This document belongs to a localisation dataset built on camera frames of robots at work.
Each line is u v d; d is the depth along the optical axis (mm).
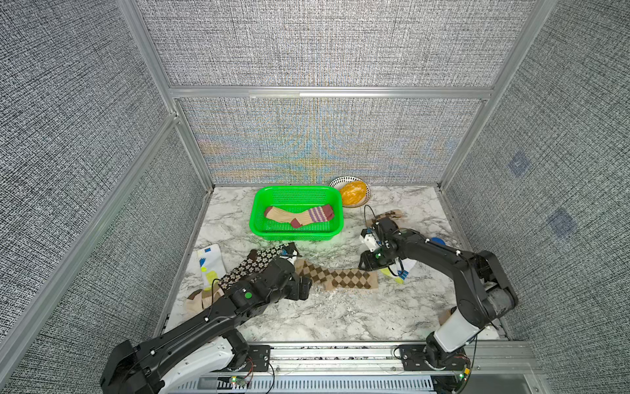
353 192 1089
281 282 598
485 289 475
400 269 738
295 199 1052
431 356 657
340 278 893
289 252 697
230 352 613
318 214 1066
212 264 929
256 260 947
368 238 856
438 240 947
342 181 1198
